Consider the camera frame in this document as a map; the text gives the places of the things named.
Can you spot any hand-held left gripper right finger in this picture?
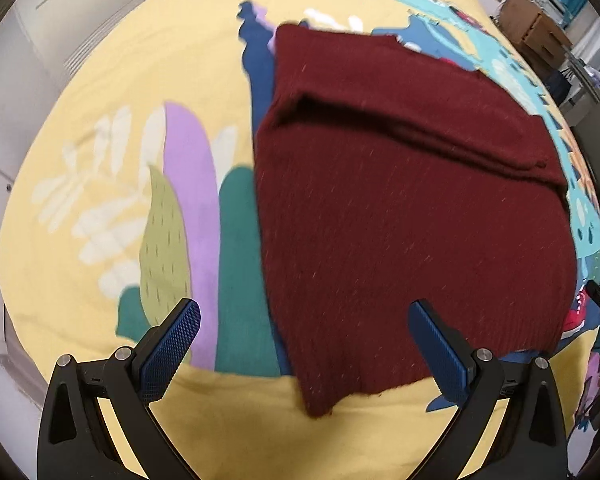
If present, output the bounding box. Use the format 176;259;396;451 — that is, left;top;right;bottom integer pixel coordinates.
407;300;568;480

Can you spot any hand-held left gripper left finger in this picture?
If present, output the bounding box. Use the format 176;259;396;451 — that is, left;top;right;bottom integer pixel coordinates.
36;298;202;480

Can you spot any dark red knit sweater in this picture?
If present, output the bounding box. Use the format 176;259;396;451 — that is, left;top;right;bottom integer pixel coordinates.
252;24;579;418

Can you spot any yellow dinosaur printed bedsheet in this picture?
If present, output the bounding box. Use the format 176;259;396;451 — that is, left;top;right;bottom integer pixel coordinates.
0;0;600;480

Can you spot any dark bag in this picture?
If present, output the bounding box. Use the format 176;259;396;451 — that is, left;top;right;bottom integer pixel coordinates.
545;70;573;103

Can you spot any wooden cabinet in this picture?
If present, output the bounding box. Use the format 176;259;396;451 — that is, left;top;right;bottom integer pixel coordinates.
500;0;573;68

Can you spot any white wardrobe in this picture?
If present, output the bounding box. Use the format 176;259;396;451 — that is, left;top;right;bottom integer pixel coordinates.
0;0;201;361

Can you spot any grey chair with black frame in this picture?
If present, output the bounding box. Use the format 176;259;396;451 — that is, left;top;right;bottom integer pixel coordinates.
562;87;600;241

